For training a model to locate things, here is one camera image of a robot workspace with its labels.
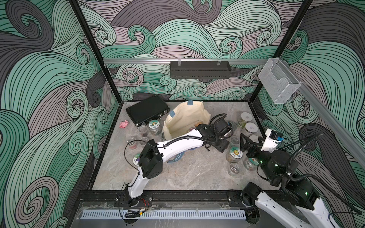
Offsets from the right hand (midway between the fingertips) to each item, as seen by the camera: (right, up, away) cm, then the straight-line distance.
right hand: (248, 137), depth 62 cm
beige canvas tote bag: (-28, +7, +36) cm, 46 cm away
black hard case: (-56, +13, +44) cm, 72 cm away
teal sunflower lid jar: (+1, -14, +19) cm, 24 cm away
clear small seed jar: (-56, -1, +33) cm, 65 cm away
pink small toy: (-72, +3, +38) cm, 81 cm away
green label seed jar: (+15, +7, +36) cm, 40 cm away
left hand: (-7, -5, +14) cm, 16 cm away
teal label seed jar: (-48, +1, +32) cm, 57 cm away
